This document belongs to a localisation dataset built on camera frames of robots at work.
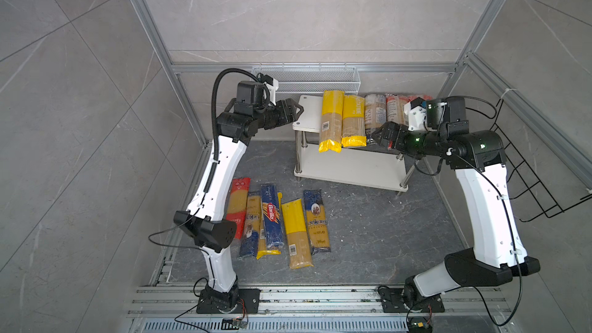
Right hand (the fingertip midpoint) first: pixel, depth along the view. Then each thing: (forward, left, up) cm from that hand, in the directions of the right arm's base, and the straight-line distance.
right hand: (383, 137), depth 65 cm
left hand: (+11, +25, +3) cm, 27 cm away
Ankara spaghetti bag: (-9, +18, -37) cm, 42 cm away
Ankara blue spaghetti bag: (-17, +43, -36) cm, 59 cm away
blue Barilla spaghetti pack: (-15, +35, -34) cm, 51 cm away
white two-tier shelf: (+16, -5, -34) cm, 38 cm away
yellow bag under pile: (-18, +26, -38) cm, 49 cm away
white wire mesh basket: (+43, +18, -7) cm, 47 cm away
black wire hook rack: (-12, -40, -10) cm, 43 cm away
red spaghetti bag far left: (-1, +51, -36) cm, 62 cm away
